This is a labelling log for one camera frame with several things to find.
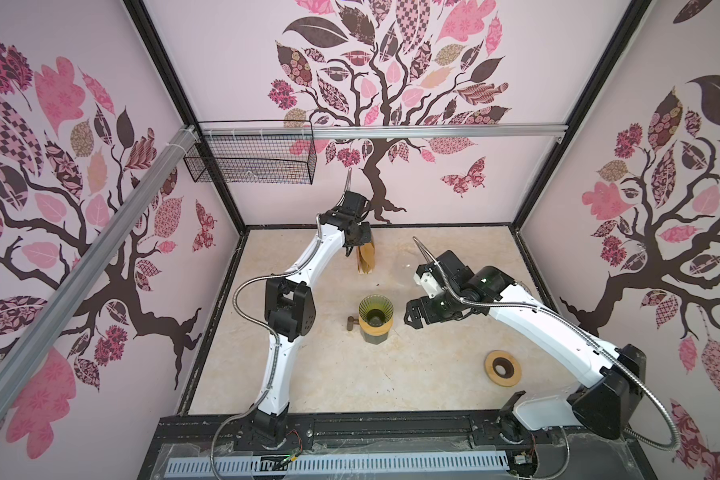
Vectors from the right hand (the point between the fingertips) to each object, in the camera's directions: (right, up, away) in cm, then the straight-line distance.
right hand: (418, 313), depth 76 cm
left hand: (-15, +21, +20) cm, 32 cm away
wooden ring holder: (-11, -6, +5) cm, 13 cm away
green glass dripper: (-11, -1, +8) cm, 13 cm away
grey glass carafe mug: (-12, -9, +9) cm, 18 cm away
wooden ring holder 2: (+26, -18, +8) cm, 32 cm away
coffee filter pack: (-14, +14, +22) cm, 30 cm away
